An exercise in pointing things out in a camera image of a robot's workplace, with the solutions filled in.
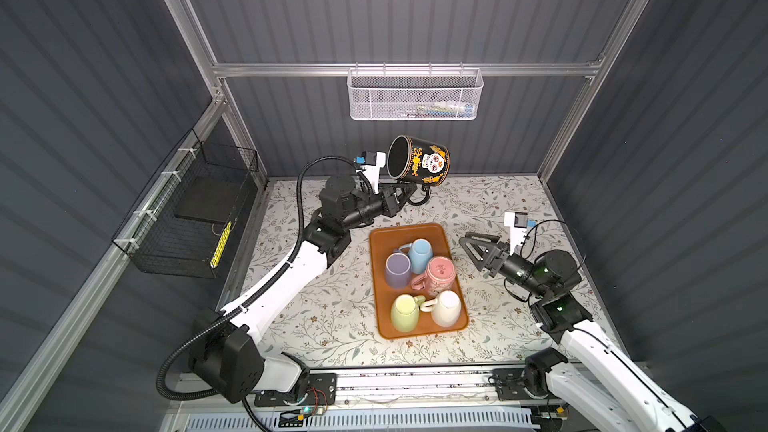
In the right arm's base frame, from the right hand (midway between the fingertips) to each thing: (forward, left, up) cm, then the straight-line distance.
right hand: (467, 243), depth 66 cm
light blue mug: (+10, +9, -20) cm, 24 cm away
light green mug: (-8, +14, -19) cm, 25 cm away
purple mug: (+5, +16, -21) cm, 27 cm away
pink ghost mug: (+1, +4, -18) cm, 19 cm away
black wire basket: (+9, +67, +2) cm, 68 cm away
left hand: (+11, +11, +8) cm, 18 cm away
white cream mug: (-7, +3, -20) cm, 21 cm away
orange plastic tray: (+20, +20, -29) cm, 41 cm away
